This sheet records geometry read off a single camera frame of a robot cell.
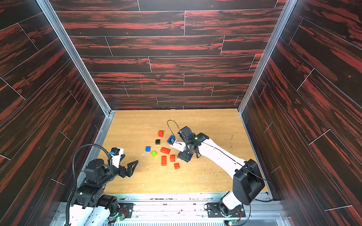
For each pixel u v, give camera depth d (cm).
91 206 51
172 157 91
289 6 66
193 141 58
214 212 73
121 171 64
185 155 72
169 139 102
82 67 89
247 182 42
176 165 88
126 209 73
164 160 91
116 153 62
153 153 94
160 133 102
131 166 66
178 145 72
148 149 96
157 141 100
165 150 96
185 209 75
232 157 48
